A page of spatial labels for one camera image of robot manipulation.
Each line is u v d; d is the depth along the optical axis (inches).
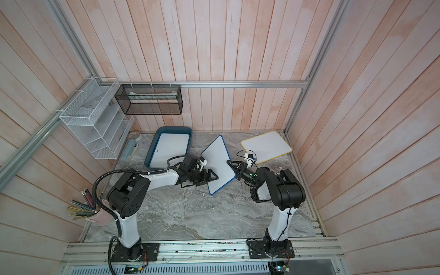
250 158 35.9
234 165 32.9
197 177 32.7
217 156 38.5
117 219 21.0
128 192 21.0
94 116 27.5
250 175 31.6
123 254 25.0
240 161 32.7
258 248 28.9
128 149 41.0
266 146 44.4
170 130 45.3
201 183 33.2
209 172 33.6
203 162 35.6
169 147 42.6
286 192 19.9
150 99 41.0
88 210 30.2
